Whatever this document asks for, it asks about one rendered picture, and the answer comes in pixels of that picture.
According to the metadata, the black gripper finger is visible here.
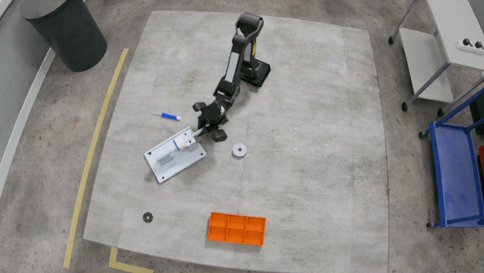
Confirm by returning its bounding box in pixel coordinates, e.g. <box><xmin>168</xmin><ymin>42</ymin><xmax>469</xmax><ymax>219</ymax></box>
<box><xmin>199</xmin><ymin>127</ymin><xmax>211</xmax><ymax>137</ymax></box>
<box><xmin>197</xmin><ymin>117</ymin><xmax>208</xmax><ymax>131</ymax></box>

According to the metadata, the orange compartment tray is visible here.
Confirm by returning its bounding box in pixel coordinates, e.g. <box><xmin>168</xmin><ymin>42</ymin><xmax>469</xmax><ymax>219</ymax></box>
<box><xmin>208</xmin><ymin>212</ymin><xmax>266</xmax><ymax>246</ymax></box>

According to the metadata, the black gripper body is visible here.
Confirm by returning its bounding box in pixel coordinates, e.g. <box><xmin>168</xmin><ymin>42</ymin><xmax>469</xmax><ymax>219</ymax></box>
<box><xmin>192</xmin><ymin>102</ymin><xmax>228</xmax><ymax>142</ymax></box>

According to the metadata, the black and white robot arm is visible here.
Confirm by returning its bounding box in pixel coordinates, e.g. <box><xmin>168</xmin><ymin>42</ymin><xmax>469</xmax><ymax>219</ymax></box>
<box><xmin>205</xmin><ymin>12</ymin><xmax>264</xmax><ymax>120</ymax></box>

